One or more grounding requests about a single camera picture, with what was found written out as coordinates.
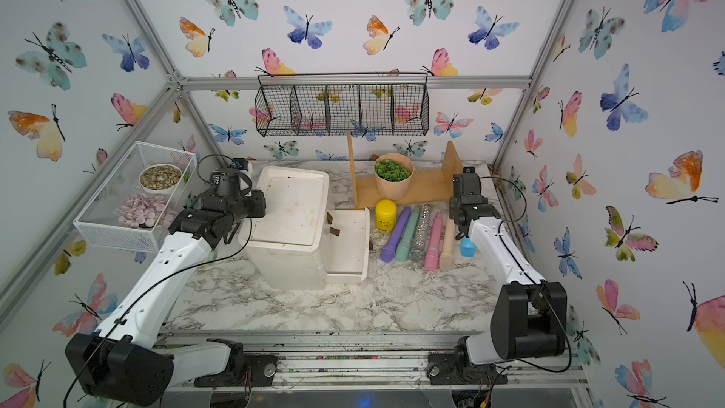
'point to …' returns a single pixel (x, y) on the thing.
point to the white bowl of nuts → (159, 178)
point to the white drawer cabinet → (286, 239)
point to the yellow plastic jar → (386, 213)
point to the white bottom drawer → (347, 246)
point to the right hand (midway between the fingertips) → (476, 201)
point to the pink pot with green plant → (394, 173)
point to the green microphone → (402, 249)
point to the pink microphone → (432, 254)
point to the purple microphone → (388, 251)
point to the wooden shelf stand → (426, 187)
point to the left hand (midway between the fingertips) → (262, 193)
